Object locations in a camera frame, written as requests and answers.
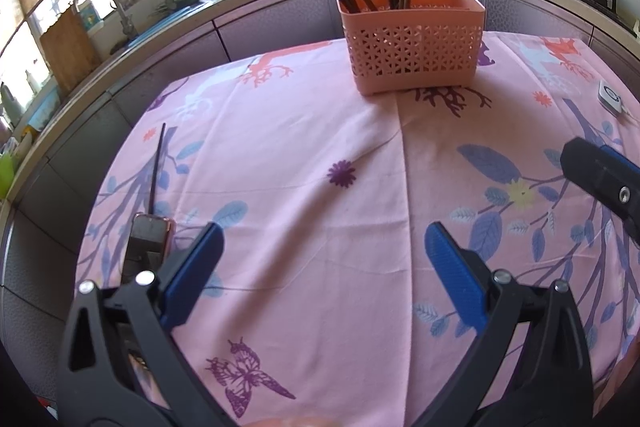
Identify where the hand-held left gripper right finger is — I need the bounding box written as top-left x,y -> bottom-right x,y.
415,222 -> 596,427

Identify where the pink printed tablecloth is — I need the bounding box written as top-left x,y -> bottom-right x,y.
75,29 -> 640,427

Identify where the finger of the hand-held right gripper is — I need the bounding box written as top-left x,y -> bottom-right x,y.
559,137 -> 640,250

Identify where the small white device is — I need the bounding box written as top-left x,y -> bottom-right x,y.
597,79 -> 623,115

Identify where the wooden cutting board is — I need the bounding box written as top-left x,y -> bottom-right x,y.
39,9 -> 103,95

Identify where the smartphone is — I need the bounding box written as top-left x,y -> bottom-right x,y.
120,213 -> 177,408

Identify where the orange plastic basket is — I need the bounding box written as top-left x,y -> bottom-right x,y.
336,0 -> 487,96

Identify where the green plastic container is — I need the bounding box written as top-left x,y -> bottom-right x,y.
0,152 -> 21,200

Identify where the black chopstick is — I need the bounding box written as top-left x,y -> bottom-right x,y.
147,123 -> 167,218

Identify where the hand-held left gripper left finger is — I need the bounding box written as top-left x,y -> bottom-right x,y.
56,222 -> 236,427

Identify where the tall steel faucet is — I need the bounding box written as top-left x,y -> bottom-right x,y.
74,0 -> 134,45

